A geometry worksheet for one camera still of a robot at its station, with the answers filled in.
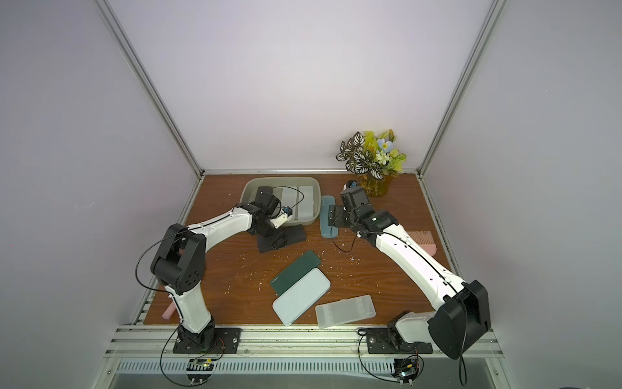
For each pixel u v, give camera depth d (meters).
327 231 0.99
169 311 0.78
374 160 0.91
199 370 0.72
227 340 0.73
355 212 0.58
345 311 0.78
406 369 0.70
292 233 0.98
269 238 0.83
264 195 1.10
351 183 0.70
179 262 0.49
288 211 0.87
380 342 0.73
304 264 0.88
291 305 0.78
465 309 0.38
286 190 1.10
